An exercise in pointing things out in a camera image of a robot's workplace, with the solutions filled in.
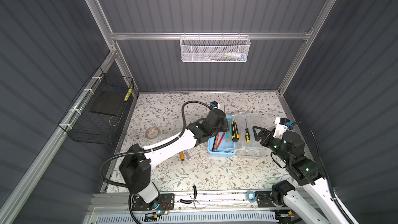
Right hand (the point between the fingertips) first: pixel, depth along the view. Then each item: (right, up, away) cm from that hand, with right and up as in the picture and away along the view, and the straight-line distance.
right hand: (259, 130), depth 72 cm
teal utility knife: (-11, -4, +16) cm, 20 cm away
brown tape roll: (-60, -6, +27) cm, 66 cm away
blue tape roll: (-3, -33, +3) cm, 33 cm away
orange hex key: (-18, -10, +22) cm, 30 cm away
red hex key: (-16, -10, +22) cm, 29 cm away
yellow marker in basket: (-67, +18, +9) cm, 70 cm away
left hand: (-14, +4, +7) cm, 16 cm away
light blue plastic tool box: (-15, -11, +19) cm, 27 cm away
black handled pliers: (-31, -34, +2) cm, 46 cm away
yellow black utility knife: (-8, -3, +17) cm, 19 cm away
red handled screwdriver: (-2, -4, +12) cm, 13 cm away
